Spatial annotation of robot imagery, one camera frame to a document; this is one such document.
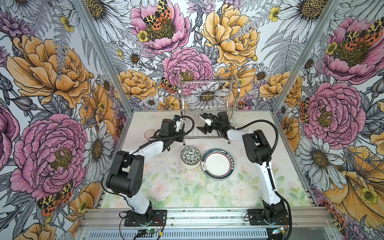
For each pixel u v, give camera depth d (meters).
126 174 0.47
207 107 1.27
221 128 0.89
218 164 0.90
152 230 0.71
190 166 0.85
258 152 0.64
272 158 0.65
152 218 0.73
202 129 0.99
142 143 0.57
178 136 0.71
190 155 0.91
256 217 0.74
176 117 0.83
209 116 0.92
